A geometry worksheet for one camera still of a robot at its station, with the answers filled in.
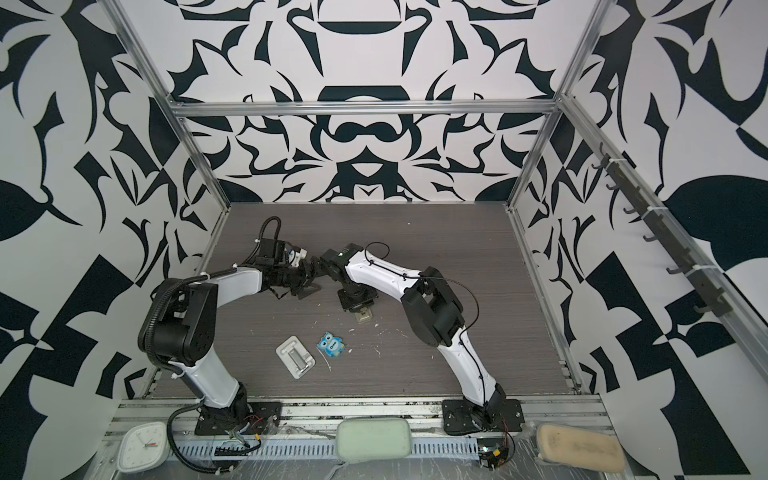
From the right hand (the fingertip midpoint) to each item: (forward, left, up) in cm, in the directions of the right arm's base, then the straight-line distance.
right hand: (360, 307), depth 90 cm
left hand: (+9, +9, +5) cm, 14 cm away
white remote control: (-2, -1, -2) cm, 3 cm away
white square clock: (-34, +46, +2) cm, 57 cm away
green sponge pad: (-32, -4, -1) cm, 33 cm away
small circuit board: (-35, -33, -5) cm, 48 cm away
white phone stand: (-15, +16, -1) cm, 22 cm away
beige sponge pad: (-34, -49, 0) cm, 60 cm away
